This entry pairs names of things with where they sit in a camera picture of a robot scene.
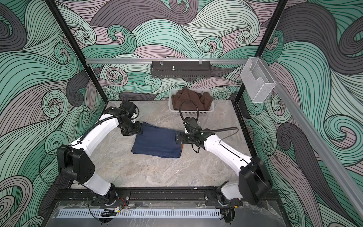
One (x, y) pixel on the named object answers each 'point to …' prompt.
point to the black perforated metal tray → (181, 69)
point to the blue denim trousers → (157, 141)
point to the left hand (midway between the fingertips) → (138, 131)
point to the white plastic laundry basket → (173, 91)
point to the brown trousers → (203, 100)
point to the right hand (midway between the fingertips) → (180, 138)
